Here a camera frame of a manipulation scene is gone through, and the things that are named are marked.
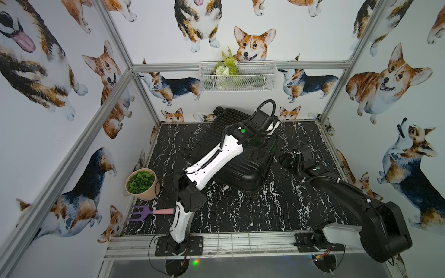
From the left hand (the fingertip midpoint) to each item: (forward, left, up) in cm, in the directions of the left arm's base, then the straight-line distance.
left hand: (276, 143), depth 75 cm
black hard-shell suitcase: (-9, +12, -7) cm, 17 cm away
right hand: (+1, -5, -14) cm, 15 cm away
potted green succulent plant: (-10, +61, -18) cm, 64 cm away
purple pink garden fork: (-19, +61, -28) cm, 70 cm away
